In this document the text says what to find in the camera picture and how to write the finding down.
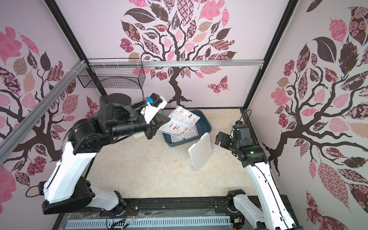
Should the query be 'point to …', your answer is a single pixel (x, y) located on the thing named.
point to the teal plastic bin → (203, 127)
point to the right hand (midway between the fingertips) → (225, 137)
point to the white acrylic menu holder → (200, 152)
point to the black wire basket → (115, 73)
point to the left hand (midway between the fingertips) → (166, 120)
